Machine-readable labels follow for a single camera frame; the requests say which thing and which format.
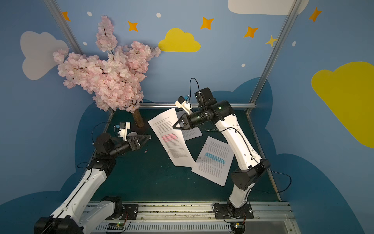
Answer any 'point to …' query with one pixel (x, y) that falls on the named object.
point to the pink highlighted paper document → (173, 141)
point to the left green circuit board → (115, 227)
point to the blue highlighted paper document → (214, 161)
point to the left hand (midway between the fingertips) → (147, 134)
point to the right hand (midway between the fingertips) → (177, 126)
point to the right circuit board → (237, 227)
